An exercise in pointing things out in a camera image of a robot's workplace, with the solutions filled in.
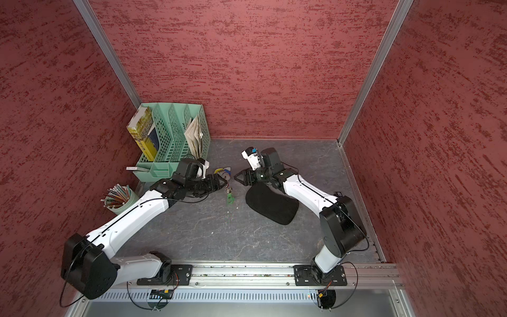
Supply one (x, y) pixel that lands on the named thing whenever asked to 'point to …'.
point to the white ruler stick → (131, 168)
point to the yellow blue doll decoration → (226, 173)
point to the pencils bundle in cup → (116, 196)
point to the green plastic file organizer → (181, 133)
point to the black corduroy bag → (272, 201)
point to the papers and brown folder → (195, 136)
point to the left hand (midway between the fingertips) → (220, 188)
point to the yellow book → (139, 127)
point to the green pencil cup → (133, 199)
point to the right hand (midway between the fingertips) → (238, 179)
